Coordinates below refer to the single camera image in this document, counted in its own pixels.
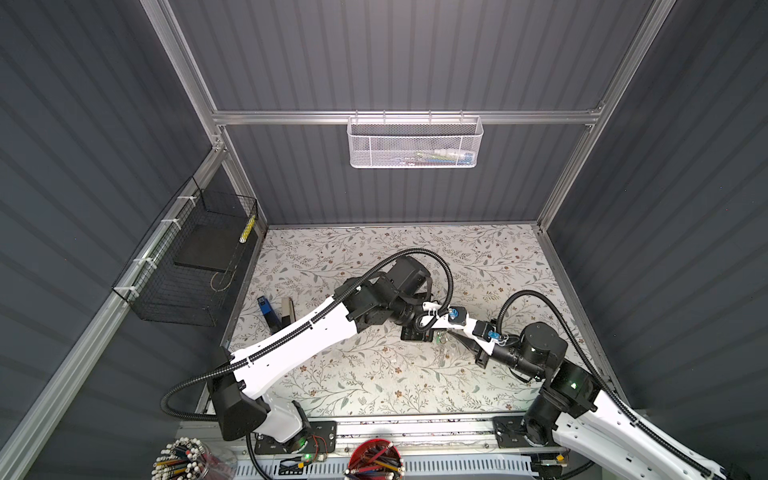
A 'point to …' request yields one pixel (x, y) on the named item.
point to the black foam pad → (215, 247)
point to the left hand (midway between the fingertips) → (444, 321)
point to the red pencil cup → (376, 459)
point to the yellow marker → (244, 236)
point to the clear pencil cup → (190, 458)
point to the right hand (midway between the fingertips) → (457, 327)
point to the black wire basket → (183, 271)
